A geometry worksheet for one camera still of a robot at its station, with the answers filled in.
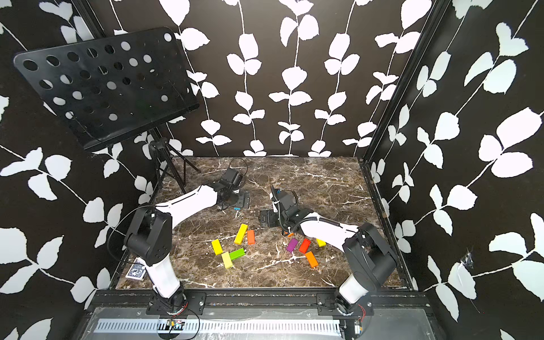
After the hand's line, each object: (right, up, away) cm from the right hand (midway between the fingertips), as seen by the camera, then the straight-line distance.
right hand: (266, 214), depth 88 cm
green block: (-12, -16, -2) cm, 20 cm away
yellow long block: (-11, -9, +3) cm, 15 cm away
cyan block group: (-15, +1, +10) cm, 18 cm away
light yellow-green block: (-16, -18, -4) cm, 24 cm away
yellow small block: (-21, -14, -1) cm, 25 cm away
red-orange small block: (-7, -10, +3) cm, 13 cm away
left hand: (-12, +7, +6) cm, 15 cm away
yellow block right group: (+23, -12, 0) cm, 26 cm away
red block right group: (+16, -13, 0) cm, 21 cm away
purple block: (+11, -13, +1) cm, 17 cm away
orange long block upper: (+9, -2, -24) cm, 26 cm away
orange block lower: (+19, -17, -4) cm, 26 cm away
